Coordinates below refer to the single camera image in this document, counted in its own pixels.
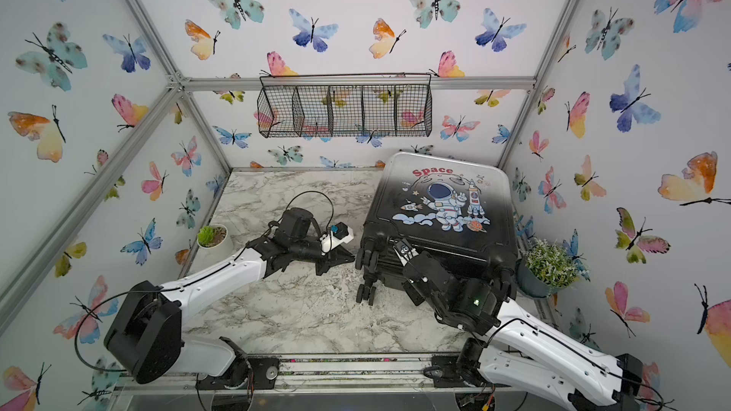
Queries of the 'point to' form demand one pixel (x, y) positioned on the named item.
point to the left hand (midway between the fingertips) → (355, 255)
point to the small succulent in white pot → (211, 236)
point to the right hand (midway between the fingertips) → (415, 265)
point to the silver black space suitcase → (456, 209)
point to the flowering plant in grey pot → (545, 268)
